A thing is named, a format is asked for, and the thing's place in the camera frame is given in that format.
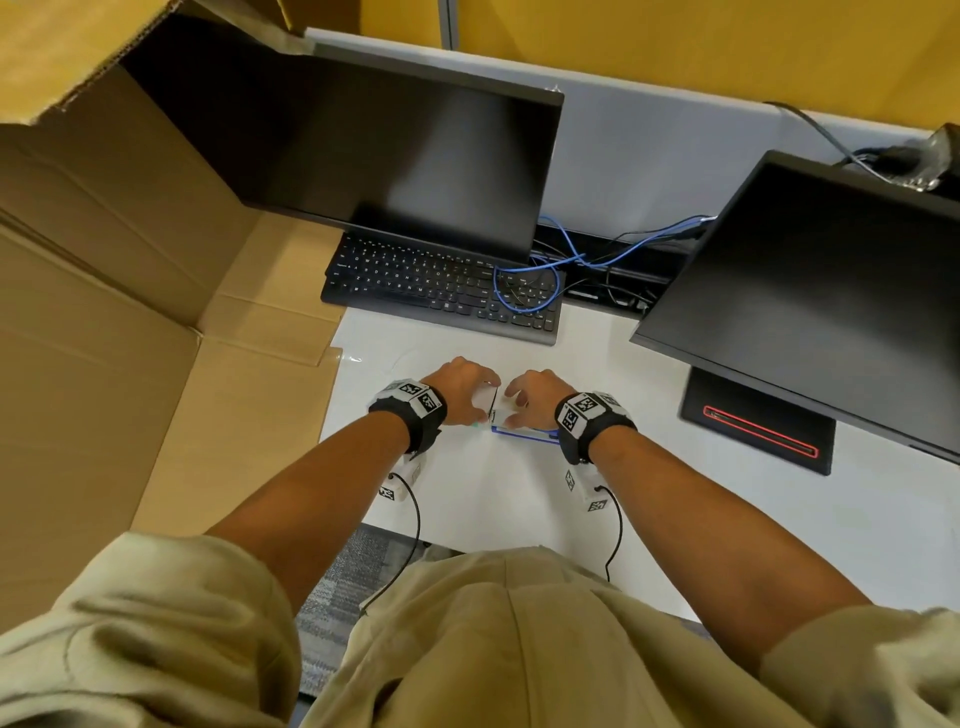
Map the person's left hand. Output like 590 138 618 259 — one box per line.
419 356 502 427

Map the person's right hand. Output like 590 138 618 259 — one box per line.
503 369 579 432

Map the small staple box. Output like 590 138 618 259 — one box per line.
470 380 502 425

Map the blue stapler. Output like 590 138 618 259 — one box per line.
491 423 560 445

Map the person's left forearm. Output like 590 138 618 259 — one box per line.
206 410 412 635

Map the person's right forearm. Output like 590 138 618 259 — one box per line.
588 427 875 680

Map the person's beige shirt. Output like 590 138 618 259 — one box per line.
0 530 960 728

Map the large brown cardboard box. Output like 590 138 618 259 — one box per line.
0 0 346 635

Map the black computer keyboard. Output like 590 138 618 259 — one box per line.
320 230 564 347

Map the black red-lined monitor base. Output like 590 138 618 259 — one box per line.
678 365 838 477

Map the grey desk partition panel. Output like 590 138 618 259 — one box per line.
305 28 935 241

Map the large black computer monitor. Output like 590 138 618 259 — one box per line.
119 13 565 268

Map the black monitor with red-lined base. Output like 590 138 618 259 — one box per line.
629 149 960 466

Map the black power adapter device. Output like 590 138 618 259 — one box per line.
854 123 960 196

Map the black marker wrist strap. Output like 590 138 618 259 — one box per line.
366 378 449 457
553 390 639 466

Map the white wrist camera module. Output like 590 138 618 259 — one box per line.
563 463 613 514
377 452 425 502

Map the thin black camera cable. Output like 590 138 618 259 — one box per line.
592 485 625 585
358 473 423 618

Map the blue network cable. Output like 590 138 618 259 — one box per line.
492 213 718 315

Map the black cable tray with cables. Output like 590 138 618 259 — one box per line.
532 221 706 313

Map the black power cable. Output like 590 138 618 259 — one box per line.
764 101 901 185

